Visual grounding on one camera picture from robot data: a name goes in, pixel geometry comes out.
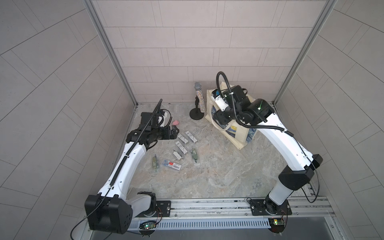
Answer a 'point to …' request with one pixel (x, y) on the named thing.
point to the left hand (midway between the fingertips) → (174, 128)
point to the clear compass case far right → (191, 137)
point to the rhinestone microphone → (198, 86)
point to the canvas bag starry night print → (241, 133)
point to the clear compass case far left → (182, 138)
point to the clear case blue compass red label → (171, 164)
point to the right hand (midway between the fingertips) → (218, 111)
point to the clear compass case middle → (181, 147)
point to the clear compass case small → (177, 154)
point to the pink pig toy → (175, 122)
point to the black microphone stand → (195, 113)
